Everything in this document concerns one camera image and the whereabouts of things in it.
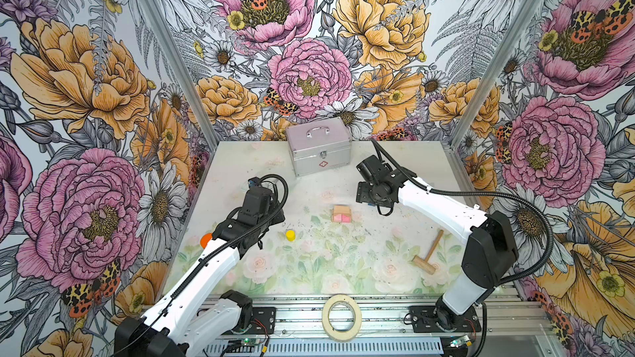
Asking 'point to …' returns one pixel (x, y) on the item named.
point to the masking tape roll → (327, 328)
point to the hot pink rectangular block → (346, 219)
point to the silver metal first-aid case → (319, 146)
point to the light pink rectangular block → (337, 217)
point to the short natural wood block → (341, 209)
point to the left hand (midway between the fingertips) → (276, 214)
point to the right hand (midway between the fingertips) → (371, 203)
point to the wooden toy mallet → (424, 263)
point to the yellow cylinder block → (290, 235)
